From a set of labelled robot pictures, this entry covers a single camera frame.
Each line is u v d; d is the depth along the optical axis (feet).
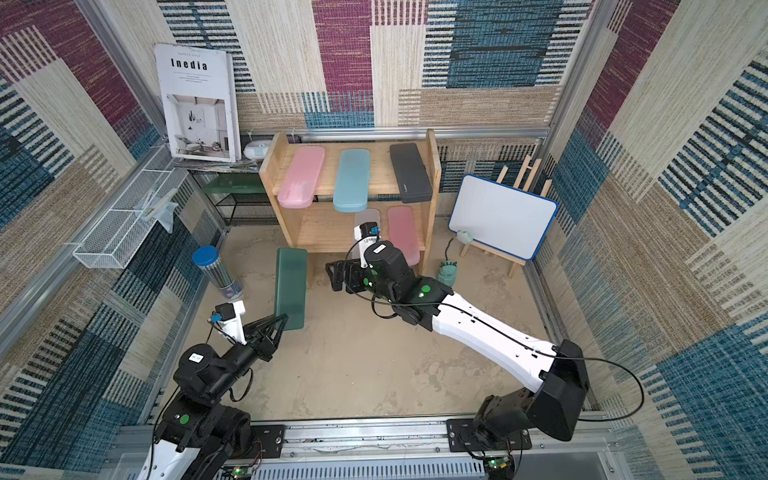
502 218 2.99
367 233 2.00
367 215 3.01
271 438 2.46
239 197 3.66
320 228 2.93
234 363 1.98
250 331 2.05
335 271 1.99
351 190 2.25
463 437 2.39
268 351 2.13
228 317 2.01
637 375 2.17
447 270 3.15
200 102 2.56
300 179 2.21
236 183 3.34
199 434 1.72
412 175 2.34
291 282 2.33
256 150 2.81
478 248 3.36
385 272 1.70
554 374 1.32
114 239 2.35
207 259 2.79
